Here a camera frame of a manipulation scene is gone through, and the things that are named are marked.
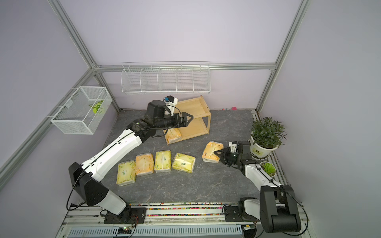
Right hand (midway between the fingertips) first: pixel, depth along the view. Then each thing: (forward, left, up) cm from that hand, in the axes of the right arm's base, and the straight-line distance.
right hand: (214, 152), depth 85 cm
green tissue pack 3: (-3, +18, -7) cm, 20 cm away
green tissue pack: (-9, +52, -7) cm, 53 cm away
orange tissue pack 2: (-2, +4, 0) cm, 4 cm away
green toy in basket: (+18, +66, +20) cm, 71 cm away
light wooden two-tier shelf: (+27, +8, -8) cm, 29 cm away
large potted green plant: (+5, -29, +11) cm, 31 cm away
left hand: (+7, +15, +22) cm, 27 cm away
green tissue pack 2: (-3, +31, -6) cm, 31 cm away
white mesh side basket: (+16, +75, +17) cm, 78 cm away
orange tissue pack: (-5, +41, -5) cm, 42 cm away
